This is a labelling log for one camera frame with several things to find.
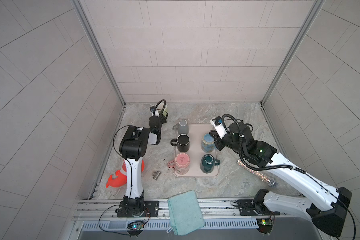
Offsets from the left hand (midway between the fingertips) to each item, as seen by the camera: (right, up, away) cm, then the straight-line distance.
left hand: (162, 107), depth 102 cm
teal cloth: (+16, -52, -32) cm, 63 cm away
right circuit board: (+53, -56, -34) cm, 84 cm away
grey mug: (+14, -13, -9) cm, 21 cm away
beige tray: (+22, -29, -10) cm, 38 cm away
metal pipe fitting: (0, -38, -21) cm, 43 cm away
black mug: (+14, -21, -17) cm, 31 cm away
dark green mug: (+28, -30, -26) cm, 48 cm away
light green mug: (+2, -5, -9) cm, 11 cm away
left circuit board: (-6, -53, -37) cm, 65 cm away
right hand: (+28, -14, -31) cm, 44 cm away
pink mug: (+14, -30, -27) cm, 43 cm away
